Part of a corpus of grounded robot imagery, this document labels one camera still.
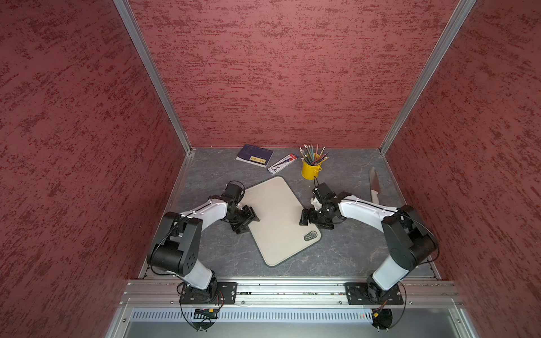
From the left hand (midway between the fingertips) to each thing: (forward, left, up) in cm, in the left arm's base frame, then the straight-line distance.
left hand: (255, 227), depth 89 cm
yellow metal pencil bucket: (+28, -26, +4) cm, 39 cm away
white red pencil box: (+37, -12, -1) cm, 39 cm away
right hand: (0, -23, -1) cm, 23 cm away
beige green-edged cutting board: (-3, -10, -1) cm, 10 cm away
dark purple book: (+43, +3, -2) cm, 44 cm away
